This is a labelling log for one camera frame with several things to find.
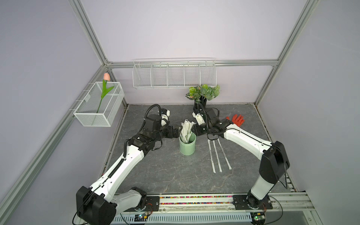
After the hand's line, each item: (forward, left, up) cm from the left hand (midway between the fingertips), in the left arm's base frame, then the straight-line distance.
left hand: (175, 127), depth 76 cm
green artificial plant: (+25, -15, +2) cm, 29 cm away
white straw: (-8, -22, -25) cm, 34 cm away
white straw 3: (-14, -32, -24) cm, 42 cm away
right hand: (+4, -10, -8) cm, 14 cm away
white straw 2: (-16, -25, -24) cm, 39 cm away
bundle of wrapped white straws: (+3, -6, -7) cm, 10 cm away
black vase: (+26, -20, -7) cm, 33 cm away
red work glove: (+20, -48, -23) cm, 57 cm away
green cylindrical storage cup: (-4, -7, -18) cm, 20 cm away
